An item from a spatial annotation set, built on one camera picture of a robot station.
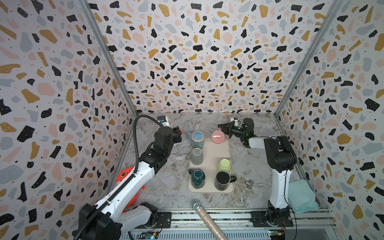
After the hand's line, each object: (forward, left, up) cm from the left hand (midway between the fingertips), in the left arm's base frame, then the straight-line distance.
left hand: (177, 127), depth 76 cm
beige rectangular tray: (-1, -20, -25) cm, 32 cm away
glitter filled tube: (-31, -10, -24) cm, 40 cm away
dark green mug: (-20, -10, -17) cm, 28 cm away
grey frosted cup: (-6, -10, -21) cm, 24 cm away
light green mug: (-12, -25, -18) cm, 34 cm away
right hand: (+12, -24, -12) cm, 29 cm away
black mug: (-20, -24, -19) cm, 36 cm away
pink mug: (+5, -23, -15) cm, 28 cm away
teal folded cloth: (-28, -66, -27) cm, 76 cm away
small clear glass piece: (-20, -39, -27) cm, 52 cm away
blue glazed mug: (+5, -10, -17) cm, 20 cm away
